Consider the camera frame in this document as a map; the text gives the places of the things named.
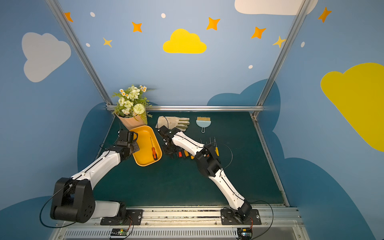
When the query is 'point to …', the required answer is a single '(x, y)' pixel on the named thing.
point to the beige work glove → (180, 124)
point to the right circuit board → (244, 233)
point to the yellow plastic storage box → (144, 156)
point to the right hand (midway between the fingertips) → (171, 150)
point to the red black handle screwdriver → (180, 154)
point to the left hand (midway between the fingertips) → (132, 144)
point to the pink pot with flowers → (132, 106)
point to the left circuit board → (119, 233)
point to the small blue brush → (203, 122)
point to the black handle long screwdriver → (192, 157)
